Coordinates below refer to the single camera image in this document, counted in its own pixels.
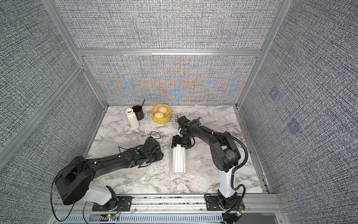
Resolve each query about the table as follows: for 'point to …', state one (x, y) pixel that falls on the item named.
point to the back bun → (162, 108)
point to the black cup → (140, 114)
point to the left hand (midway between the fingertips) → (165, 154)
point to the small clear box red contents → (175, 115)
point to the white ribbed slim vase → (133, 118)
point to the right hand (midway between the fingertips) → (176, 143)
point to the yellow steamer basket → (167, 116)
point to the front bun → (159, 115)
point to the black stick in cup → (143, 102)
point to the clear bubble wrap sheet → (156, 177)
